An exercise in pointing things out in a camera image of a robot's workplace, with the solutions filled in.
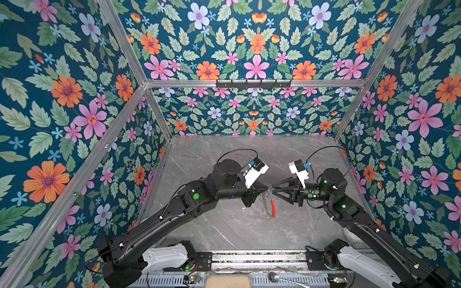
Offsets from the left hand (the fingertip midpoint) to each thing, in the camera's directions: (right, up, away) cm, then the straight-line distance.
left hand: (270, 187), depth 57 cm
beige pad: (-15, -37, +9) cm, 41 cm away
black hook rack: (-4, +47, +36) cm, 59 cm away
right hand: (+2, -2, +5) cm, 6 cm away
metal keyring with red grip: (+1, -8, +5) cm, 10 cm away
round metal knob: (+3, -37, +11) cm, 39 cm away
